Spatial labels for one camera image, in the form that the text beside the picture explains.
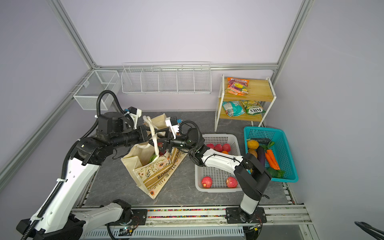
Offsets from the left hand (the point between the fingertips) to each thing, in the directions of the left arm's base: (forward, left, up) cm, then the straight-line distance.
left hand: (156, 134), depth 64 cm
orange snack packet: (+29, -42, +1) cm, 51 cm away
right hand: (-2, +2, -1) cm, 3 cm away
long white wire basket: (+51, 0, -6) cm, 51 cm away
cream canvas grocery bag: (-10, +3, -15) cm, 18 cm away
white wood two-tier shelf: (+23, -46, -3) cm, 51 cm away
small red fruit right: (+9, -37, -30) cm, 48 cm away
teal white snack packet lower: (+29, -43, -17) cm, 54 cm away
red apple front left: (-13, -22, -29) cm, 38 cm away
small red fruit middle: (+9, -32, -31) cm, 45 cm away
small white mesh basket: (+50, +44, -5) cm, 67 cm away
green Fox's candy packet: (+29, -56, -16) cm, 65 cm away
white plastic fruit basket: (+12, -40, -27) cm, 50 cm away
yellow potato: (+9, -53, -29) cm, 62 cm away
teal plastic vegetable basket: (+4, -70, -31) cm, 77 cm away
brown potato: (+4, -52, -30) cm, 60 cm away
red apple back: (-14, -35, -30) cm, 48 cm away
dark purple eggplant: (+2, -57, -31) cm, 65 cm away
